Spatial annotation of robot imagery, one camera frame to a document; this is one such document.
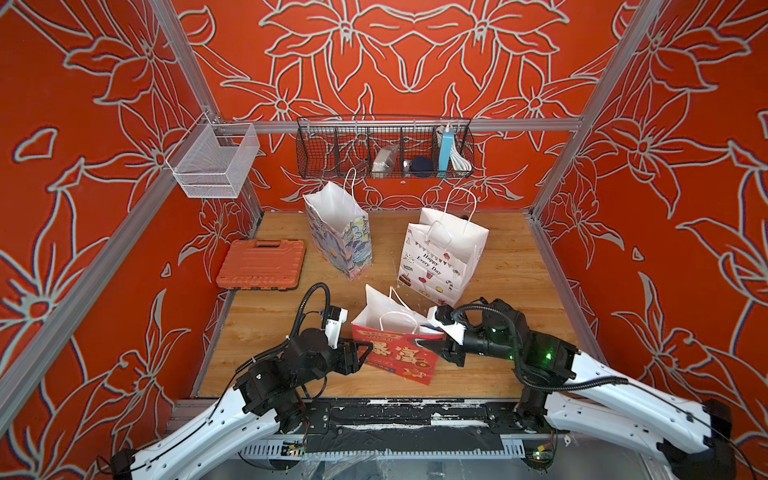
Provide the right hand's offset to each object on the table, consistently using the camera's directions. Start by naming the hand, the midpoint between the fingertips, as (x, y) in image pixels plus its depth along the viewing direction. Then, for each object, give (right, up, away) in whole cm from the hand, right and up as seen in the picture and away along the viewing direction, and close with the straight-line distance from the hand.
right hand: (418, 334), depth 65 cm
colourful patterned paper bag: (-20, +25, +17) cm, 36 cm away
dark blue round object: (+5, +45, +31) cm, 54 cm away
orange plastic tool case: (-48, +13, +33) cm, 60 cm away
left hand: (-12, -5, +7) cm, 15 cm away
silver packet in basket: (-7, +45, +27) cm, 53 cm away
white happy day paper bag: (+8, +17, +12) cm, 22 cm away
